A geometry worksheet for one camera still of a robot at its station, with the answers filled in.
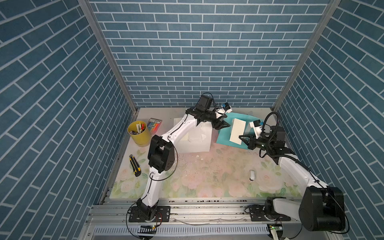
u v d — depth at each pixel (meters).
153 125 1.09
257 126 0.72
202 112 0.72
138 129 0.94
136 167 0.89
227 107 0.73
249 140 0.75
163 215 0.73
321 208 0.41
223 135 0.93
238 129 0.81
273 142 0.65
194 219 0.74
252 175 0.84
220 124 0.77
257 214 0.74
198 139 0.88
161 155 0.55
